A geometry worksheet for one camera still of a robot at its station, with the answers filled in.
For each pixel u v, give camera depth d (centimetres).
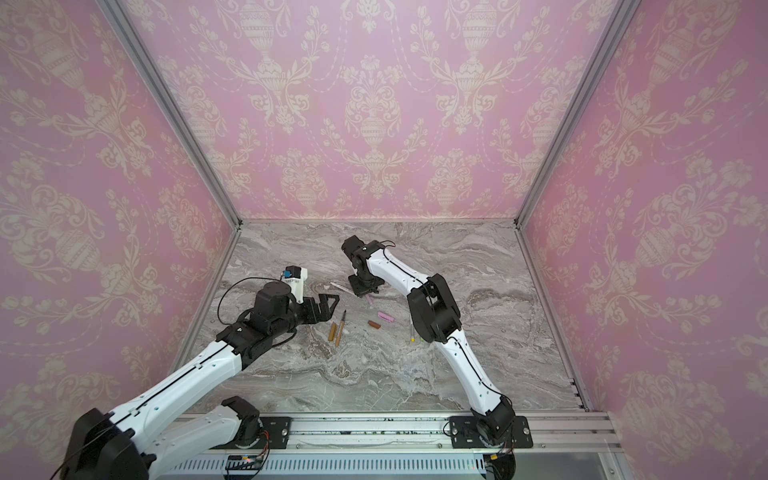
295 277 71
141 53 76
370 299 97
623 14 69
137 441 41
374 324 94
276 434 75
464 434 73
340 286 102
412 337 90
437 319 63
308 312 70
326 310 72
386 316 95
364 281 89
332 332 92
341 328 92
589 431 76
